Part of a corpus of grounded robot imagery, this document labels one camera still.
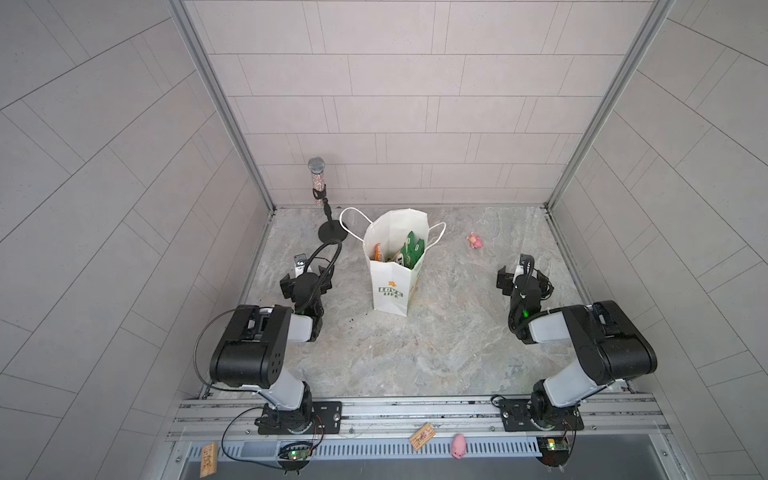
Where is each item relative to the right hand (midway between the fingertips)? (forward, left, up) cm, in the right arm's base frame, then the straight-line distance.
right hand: (519, 265), depth 93 cm
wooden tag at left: (-44, +82, -1) cm, 94 cm away
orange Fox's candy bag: (+1, +44, +10) cm, 45 cm away
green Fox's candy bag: (+1, +34, +9) cm, 35 cm away
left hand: (+4, +67, +2) cm, 67 cm away
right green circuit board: (-46, +5, -7) cm, 47 cm away
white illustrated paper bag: (-10, +40, +11) cm, 43 cm away
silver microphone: (+20, +60, +28) cm, 69 cm away
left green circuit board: (-44, +64, -2) cm, 78 cm away
